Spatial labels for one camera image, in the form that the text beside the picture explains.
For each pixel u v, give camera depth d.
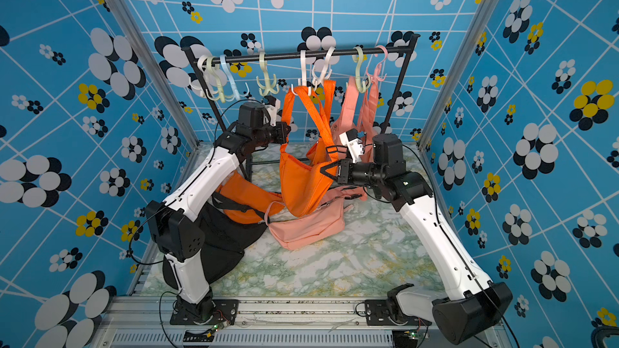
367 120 0.83
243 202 0.94
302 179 0.80
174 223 0.46
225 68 0.63
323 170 0.65
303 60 0.64
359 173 0.58
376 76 0.74
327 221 0.87
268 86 0.72
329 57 0.65
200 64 0.62
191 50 0.61
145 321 0.75
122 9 0.76
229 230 0.87
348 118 0.77
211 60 0.62
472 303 0.36
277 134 0.72
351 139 0.60
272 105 0.72
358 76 0.71
